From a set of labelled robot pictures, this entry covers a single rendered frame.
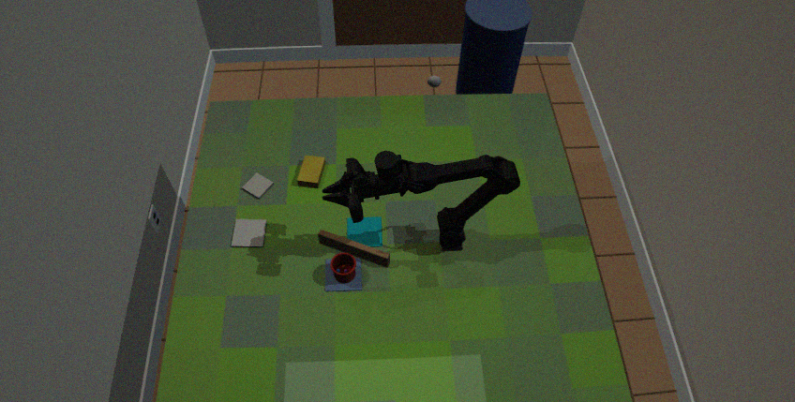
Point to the red cup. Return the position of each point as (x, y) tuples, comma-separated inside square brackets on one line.
[(350, 263)]

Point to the yellow rectangular block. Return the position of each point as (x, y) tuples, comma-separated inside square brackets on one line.
[(311, 171)]

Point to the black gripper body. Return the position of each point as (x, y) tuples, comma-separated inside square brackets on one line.
[(356, 197)]

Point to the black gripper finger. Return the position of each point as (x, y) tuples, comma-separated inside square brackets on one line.
[(337, 186), (339, 198)]

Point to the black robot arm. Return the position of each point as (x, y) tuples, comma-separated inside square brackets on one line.
[(398, 176)]

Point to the dark brown rectangular bar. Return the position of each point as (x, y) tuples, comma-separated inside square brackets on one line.
[(360, 251)]

